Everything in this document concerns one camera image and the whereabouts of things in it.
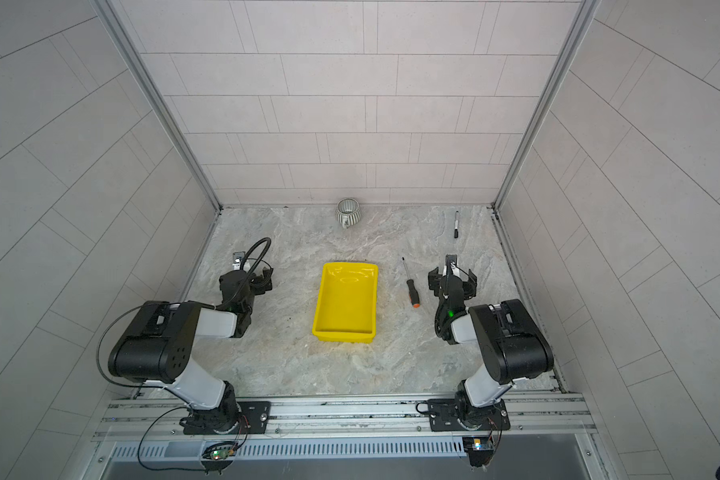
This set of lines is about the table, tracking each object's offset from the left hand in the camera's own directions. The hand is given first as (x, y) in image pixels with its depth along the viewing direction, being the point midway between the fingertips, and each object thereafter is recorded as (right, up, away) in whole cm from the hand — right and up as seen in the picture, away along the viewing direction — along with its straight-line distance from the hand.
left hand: (257, 262), depth 94 cm
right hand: (+62, -1, -1) cm, 62 cm away
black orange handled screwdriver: (+50, -10, -3) cm, 51 cm away
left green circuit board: (+4, -38, -30) cm, 48 cm away
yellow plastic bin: (+29, -13, -3) cm, 32 cm away
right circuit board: (+62, -40, -26) cm, 78 cm away
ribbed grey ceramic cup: (+28, +17, +12) cm, 35 cm away
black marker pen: (+67, +9, +14) cm, 69 cm away
